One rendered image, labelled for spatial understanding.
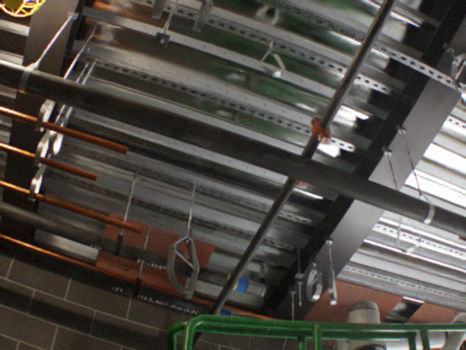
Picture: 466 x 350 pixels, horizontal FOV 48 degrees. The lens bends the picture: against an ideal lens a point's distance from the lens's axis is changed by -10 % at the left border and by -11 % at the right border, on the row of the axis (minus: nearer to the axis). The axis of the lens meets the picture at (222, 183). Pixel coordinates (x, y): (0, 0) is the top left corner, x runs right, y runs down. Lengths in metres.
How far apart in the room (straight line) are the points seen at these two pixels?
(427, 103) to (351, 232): 0.90
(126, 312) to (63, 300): 0.41
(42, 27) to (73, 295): 1.72
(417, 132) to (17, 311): 2.46
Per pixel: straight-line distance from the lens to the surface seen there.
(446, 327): 2.43
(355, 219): 3.14
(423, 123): 2.81
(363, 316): 2.58
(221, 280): 2.96
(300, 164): 2.07
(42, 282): 3.60
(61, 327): 3.43
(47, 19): 2.62
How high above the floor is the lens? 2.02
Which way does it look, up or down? 50 degrees up
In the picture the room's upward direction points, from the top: 5 degrees clockwise
